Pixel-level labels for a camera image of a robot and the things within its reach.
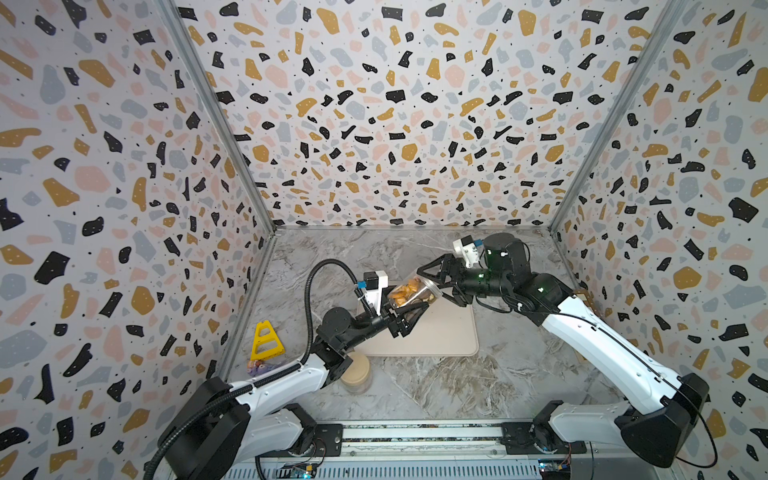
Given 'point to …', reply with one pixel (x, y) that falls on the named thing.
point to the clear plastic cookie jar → (414, 290)
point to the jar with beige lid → (357, 378)
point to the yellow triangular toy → (266, 343)
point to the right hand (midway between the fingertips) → (425, 282)
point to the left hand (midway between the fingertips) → (422, 299)
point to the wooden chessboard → (587, 297)
